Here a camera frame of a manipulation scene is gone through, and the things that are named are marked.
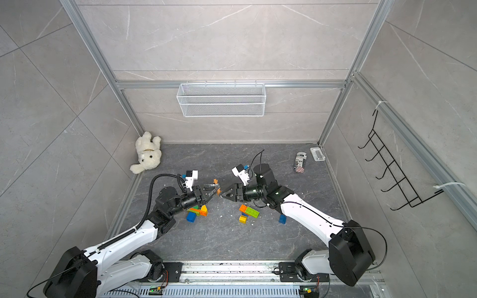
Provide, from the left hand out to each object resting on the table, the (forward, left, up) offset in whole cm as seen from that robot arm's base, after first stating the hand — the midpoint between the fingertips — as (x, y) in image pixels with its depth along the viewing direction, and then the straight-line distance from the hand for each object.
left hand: (220, 187), depth 70 cm
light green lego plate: (-2, -13, -20) cm, 24 cm away
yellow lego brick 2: (-4, -9, -23) cm, 25 cm away
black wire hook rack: (+1, -65, +6) cm, 65 cm away
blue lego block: (-2, +16, -24) cm, 29 cm away
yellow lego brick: (+2, +10, -23) cm, 25 cm away
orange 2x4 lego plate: (0, +11, -24) cm, 26 cm away
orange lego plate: (0, -9, -21) cm, 23 cm away
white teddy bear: (+33, +44, -17) cm, 57 cm away
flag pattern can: (+29, -44, -23) cm, 57 cm away
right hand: (-3, -2, -3) cm, 5 cm away
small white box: (+37, -57, -25) cm, 72 cm away
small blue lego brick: (-4, -28, -24) cm, 37 cm away
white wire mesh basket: (+53, +1, +4) cm, 53 cm away
